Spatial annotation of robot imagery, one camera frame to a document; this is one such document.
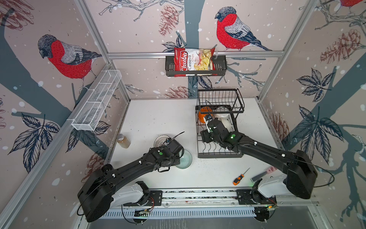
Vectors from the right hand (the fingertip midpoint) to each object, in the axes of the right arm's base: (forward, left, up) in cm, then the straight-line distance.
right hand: (203, 133), depth 83 cm
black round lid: (-22, +51, -1) cm, 56 cm away
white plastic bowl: (+20, -14, -8) cm, 26 cm away
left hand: (-14, +15, -8) cm, 22 cm away
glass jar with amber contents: (-5, +50, -5) cm, 51 cm away
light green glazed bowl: (-12, +10, -12) cm, 20 cm away
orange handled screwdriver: (-22, -19, -14) cm, 32 cm away
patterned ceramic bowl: (-1, +28, -8) cm, 29 cm away
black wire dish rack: (+35, -16, -11) cm, 40 cm away
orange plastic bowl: (+22, -1, -6) cm, 23 cm away
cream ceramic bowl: (+10, -16, -5) cm, 20 cm away
